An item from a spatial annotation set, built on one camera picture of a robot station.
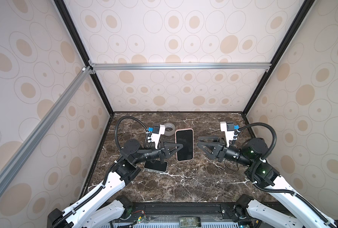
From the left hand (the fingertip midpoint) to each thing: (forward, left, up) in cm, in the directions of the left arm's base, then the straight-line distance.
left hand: (183, 149), depth 55 cm
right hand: (+2, -6, +1) cm, 7 cm away
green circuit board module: (-21, -4, -33) cm, 39 cm away
